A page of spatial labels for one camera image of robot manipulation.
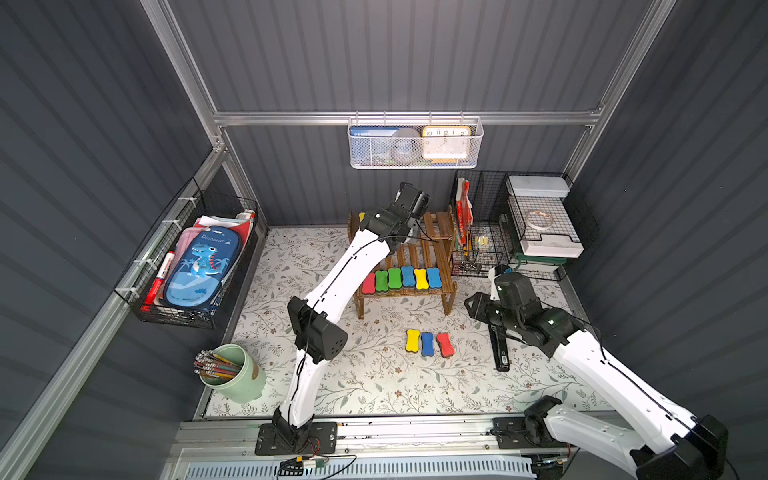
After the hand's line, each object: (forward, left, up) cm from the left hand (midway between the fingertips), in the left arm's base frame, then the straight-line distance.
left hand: (406, 226), depth 81 cm
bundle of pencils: (-33, +47, -11) cm, 58 cm away
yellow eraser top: (-20, -2, -29) cm, 35 cm away
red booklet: (+30, -25, -20) cm, 44 cm away
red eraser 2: (-11, +10, -12) cm, 19 cm away
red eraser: (-22, -12, -29) cm, 38 cm away
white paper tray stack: (+24, -43, -8) cm, 50 cm away
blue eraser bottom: (-7, -1, -13) cm, 15 cm away
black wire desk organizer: (+22, -37, -30) cm, 52 cm away
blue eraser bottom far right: (-8, -8, -13) cm, 17 cm away
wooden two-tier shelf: (+7, -9, -15) cm, 19 cm away
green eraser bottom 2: (-8, +3, -13) cm, 16 cm away
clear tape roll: (+11, -43, -9) cm, 46 cm away
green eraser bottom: (-9, +7, -13) cm, 17 cm away
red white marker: (-20, +55, +3) cm, 59 cm away
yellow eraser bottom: (-9, -4, -13) cm, 16 cm away
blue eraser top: (-21, -6, -28) cm, 36 cm away
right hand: (-17, -18, -11) cm, 27 cm away
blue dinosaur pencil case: (-19, +46, +5) cm, 50 cm away
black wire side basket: (+1, +57, +5) cm, 57 cm away
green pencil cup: (-36, +38, -16) cm, 55 cm away
